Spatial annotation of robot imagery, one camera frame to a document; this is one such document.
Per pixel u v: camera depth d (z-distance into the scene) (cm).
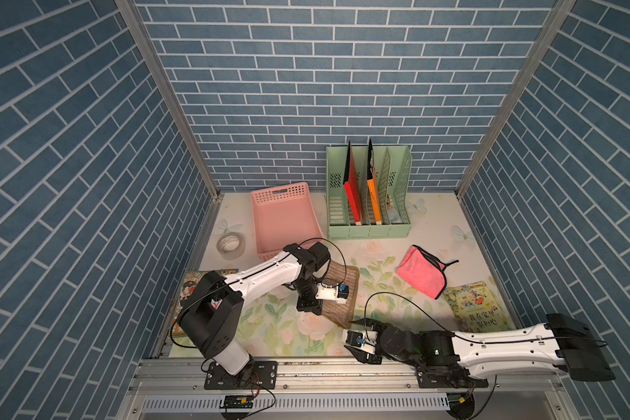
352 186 85
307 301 72
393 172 112
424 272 94
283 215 115
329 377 75
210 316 44
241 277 49
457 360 52
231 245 101
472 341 53
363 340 60
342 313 83
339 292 71
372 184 84
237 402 72
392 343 56
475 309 87
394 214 112
